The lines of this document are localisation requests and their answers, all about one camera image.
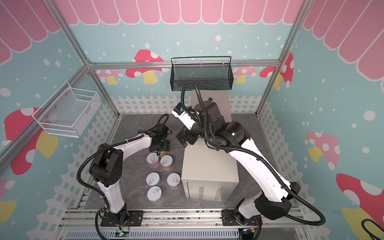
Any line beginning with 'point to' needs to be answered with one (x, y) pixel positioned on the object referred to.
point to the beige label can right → (173, 180)
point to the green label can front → (155, 194)
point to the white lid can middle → (152, 178)
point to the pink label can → (153, 160)
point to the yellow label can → (163, 154)
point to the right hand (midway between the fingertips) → (180, 126)
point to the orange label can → (166, 162)
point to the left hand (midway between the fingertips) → (162, 149)
